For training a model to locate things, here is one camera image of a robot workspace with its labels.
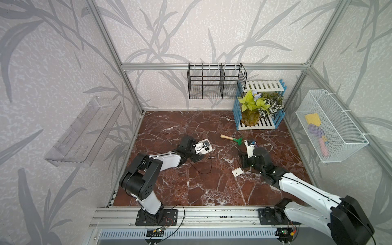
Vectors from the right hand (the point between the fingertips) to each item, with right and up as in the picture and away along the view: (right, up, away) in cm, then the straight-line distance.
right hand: (240, 152), depth 85 cm
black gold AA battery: (-17, -5, +9) cm, 20 cm away
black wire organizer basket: (-12, +45, +19) cm, 51 cm away
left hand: (-23, +2, +10) cm, 25 cm away
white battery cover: (-1, -13, +4) cm, 13 cm away
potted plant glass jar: (+11, +27, +6) cm, 30 cm away
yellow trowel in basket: (+42, +19, +1) cm, 46 cm away
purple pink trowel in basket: (+40, +8, -9) cm, 42 cm away
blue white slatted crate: (+29, +17, +27) cm, 43 cm away
